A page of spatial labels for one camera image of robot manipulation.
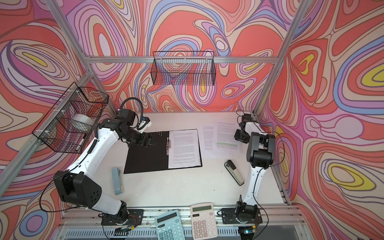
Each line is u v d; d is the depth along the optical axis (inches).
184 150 38.8
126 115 24.5
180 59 34.7
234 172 33.8
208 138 41.1
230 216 28.9
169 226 27.2
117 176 32.4
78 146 27.9
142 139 27.2
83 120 28.8
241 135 35.2
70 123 27.3
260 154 22.7
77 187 16.2
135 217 28.7
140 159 36.4
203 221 27.8
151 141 28.1
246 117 34.6
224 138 41.2
